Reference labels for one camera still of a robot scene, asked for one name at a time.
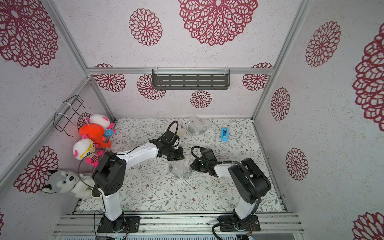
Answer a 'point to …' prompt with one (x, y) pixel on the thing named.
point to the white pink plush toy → (101, 120)
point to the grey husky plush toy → (62, 181)
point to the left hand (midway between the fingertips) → (185, 158)
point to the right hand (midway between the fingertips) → (190, 164)
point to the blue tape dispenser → (225, 134)
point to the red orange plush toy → (95, 132)
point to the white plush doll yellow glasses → (86, 149)
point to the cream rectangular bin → (94, 193)
